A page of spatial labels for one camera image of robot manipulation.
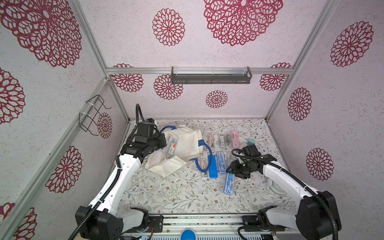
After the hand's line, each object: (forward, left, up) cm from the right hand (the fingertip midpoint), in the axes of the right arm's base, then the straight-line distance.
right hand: (229, 170), depth 83 cm
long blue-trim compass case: (-8, +1, -1) cm, 8 cm away
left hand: (+9, +35, +16) cm, 39 cm away
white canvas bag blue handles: (+20, +28, -5) cm, 35 cm away
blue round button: (-30, +22, -6) cm, 38 cm away
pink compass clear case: (+26, +8, -8) cm, 28 cm away
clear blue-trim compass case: (+9, +2, -7) cm, 12 cm away
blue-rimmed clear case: (+6, +8, -8) cm, 12 cm away
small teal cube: (+27, -20, -9) cm, 35 cm away
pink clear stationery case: (+30, -10, -9) cm, 33 cm away
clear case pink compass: (+8, +14, -7) cm, 18 cm away
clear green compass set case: (+27, -4, -8) cm, 28 cm away
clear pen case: (+28, 0, -7) cm, 29 cm away
